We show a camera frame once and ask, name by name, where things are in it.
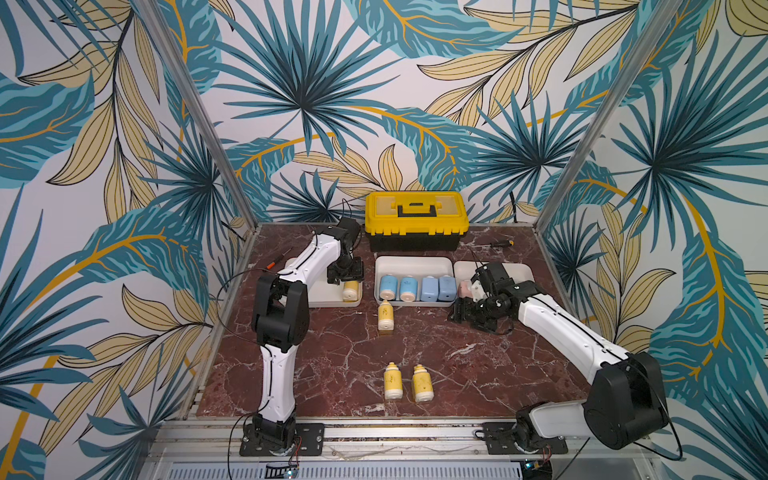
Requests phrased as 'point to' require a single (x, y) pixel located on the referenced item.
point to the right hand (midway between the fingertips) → (458, 319)
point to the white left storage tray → (327, 295)
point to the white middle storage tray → (416, 267)
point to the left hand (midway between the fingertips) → (352, 282)
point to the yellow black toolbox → (416, 221)
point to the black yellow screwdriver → (503, 243)
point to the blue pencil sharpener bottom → (429, 289)
